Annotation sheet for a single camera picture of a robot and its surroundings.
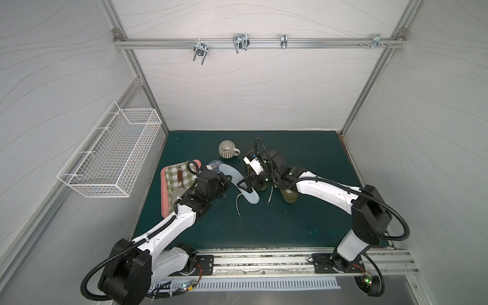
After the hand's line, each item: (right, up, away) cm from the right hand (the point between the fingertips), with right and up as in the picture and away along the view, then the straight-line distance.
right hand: (243, 179), depth 81 cm
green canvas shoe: (+2, +5, -8) cm, 9 cm away
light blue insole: (+4, -8, 0) cm, 9 cm away
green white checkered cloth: (-34, -8, +12) cm, 37 cm away
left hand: (-4, +1, +1) cm, 4 cm away
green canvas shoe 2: (+22, -9, +7) cm, 24 cm away
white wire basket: (-49, +8, -13) cm, 52 cm away
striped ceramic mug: (-10, +13, +30) cm, 34 cm away
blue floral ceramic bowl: (-16, +5, +19) cm, 25 cm away
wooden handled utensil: (-34, -1, +17) cm, 38 cm away
